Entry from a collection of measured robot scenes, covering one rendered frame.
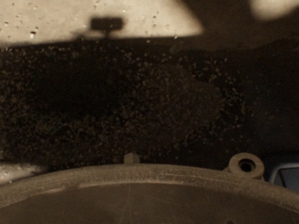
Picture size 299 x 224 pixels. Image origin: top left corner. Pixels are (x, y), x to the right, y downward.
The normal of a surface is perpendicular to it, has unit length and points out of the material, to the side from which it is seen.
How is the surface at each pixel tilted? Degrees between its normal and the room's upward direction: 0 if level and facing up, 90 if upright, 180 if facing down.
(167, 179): 93
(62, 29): 0
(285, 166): 0
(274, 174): 0
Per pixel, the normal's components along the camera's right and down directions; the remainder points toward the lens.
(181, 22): 0.13, 0.72
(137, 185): 0.06, -0.69
